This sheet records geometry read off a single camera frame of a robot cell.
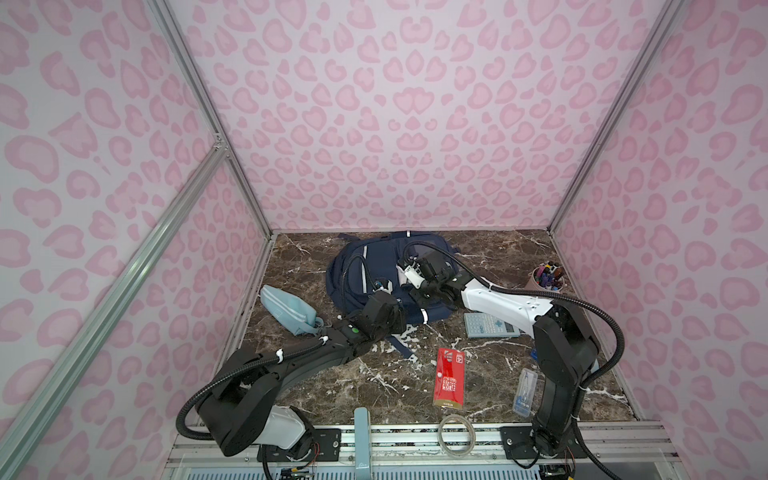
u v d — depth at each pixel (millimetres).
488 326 926
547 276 902
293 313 927
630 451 722
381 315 649
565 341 478
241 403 420
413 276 815
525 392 797
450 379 836
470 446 721
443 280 694
